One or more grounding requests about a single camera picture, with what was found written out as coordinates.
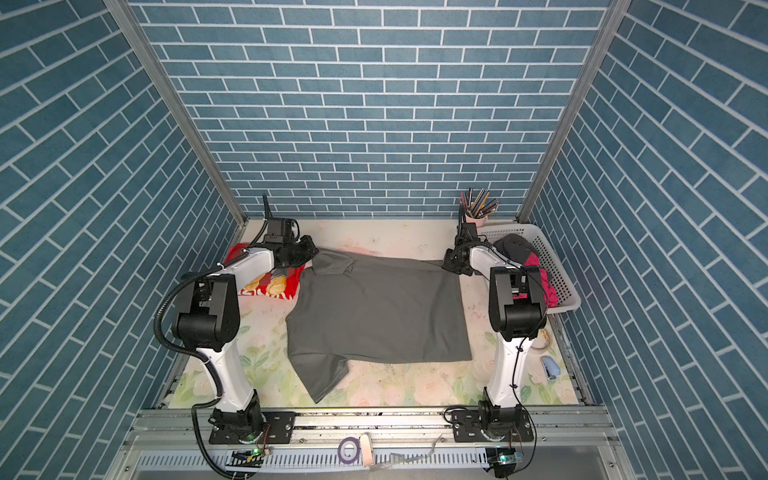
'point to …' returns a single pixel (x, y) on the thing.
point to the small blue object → (551, 369)
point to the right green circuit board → (503, 460)
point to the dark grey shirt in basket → (515, 247)
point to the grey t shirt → (347, 310)
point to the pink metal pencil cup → (478, 221)
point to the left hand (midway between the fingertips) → (319, 246)
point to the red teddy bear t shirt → (272, 283)
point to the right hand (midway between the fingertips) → (448, 261)
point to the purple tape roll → (358, 452)
